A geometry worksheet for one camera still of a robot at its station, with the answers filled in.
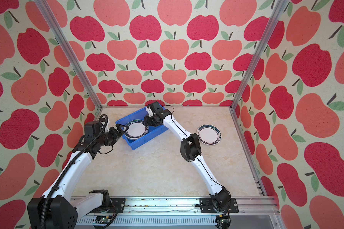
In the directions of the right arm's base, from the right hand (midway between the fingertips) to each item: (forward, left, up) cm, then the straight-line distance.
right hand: (148, 121), depth 100 cm
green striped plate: (-5, +8, -5) cm, 10 cm away
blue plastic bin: (-8, -6, 0) cm, 9 cm away
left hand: (-18, +6, +12) cm, 22 cm away
